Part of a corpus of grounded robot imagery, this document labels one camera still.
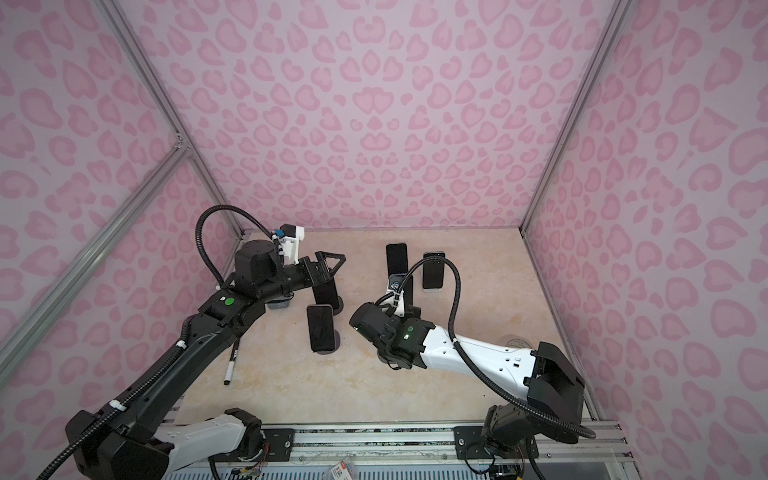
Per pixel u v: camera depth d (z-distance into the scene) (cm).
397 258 104
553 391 40
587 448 73
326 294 94
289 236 64
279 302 62
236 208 59
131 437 38
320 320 86
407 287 65
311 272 62
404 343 53
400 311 68
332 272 64
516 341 87
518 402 38
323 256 63
